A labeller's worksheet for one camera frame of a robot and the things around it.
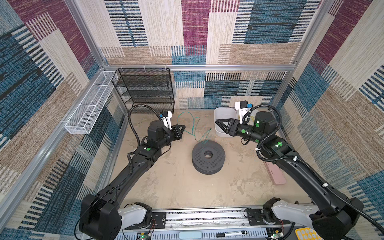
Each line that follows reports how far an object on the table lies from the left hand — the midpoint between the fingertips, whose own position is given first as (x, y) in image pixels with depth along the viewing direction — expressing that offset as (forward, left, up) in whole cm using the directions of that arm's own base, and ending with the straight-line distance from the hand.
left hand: (186, 124), depth 75 cm
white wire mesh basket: (-1, +47, +5) cm, 47 cm away
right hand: (-6, -14, +7) cm, 17 cm away
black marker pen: (-42, -22, -28) cm, 55 cm away
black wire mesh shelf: (+42, +29, -9) cm, 52 cm away
